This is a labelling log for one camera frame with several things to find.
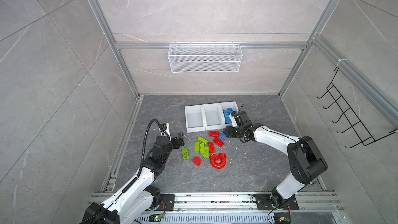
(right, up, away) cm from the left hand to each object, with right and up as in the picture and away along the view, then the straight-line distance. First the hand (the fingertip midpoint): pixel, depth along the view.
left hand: (175, 129), depth 83 cm
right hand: (+30, -2, +10) cm, 32 cm away
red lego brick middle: (+21, -12, +7) cm, 25 cm away
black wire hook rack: (+82, +10, -13) cm, 84 cm away
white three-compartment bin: (+20, +6, +24) cm, 31 cm away
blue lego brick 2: (+35, +11, +25) cm, 44 cm away
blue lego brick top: (+28, -6, +13) cm, 31 cm away
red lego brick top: (+23, -5, +14) cm, 27 cm away
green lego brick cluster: (+14, -11, +7) cm, 19 cm away
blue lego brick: (+31, +8, +18) cm, 37 cm away
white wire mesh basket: (+17, +45, +18) cm, 51 cm away
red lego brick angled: (+25, -9, +10) cm, 28 cm away
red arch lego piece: (+26, -17, +4) cm, 31 cm away
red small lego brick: (+12, -18, +2) cm, 22 cm away
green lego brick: (+5, -14, +5) cm, 16 cm away
